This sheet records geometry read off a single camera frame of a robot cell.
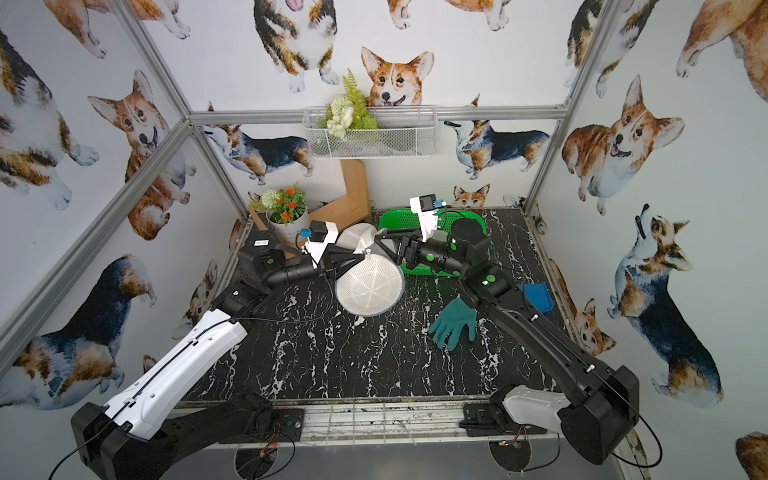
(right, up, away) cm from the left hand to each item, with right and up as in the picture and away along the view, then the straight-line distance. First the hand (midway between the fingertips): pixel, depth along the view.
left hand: (359, 247), depth 64 cm
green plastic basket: (+11, +9, +47) cm, 49 cm away
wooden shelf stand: (-10, +13, +50) cm, 52 cm away
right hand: (+7, +5, 0) cm, 9 cm away
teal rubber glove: (+24, -24, +26) cm, 42 cm away
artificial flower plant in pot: (-27, +12, +28) cm, 41 cm away
